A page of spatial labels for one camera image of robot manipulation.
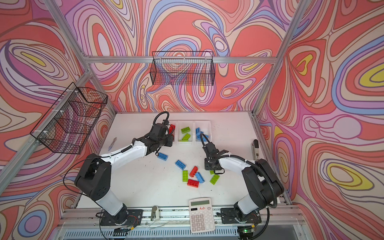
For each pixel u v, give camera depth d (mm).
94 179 450
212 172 792
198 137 1015
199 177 842
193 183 840
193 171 864
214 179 863
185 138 1019
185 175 861
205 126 1066
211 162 663
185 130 1074
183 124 1078
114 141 1021
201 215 731
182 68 979
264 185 447
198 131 1023
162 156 931
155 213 733
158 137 690
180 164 908
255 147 959
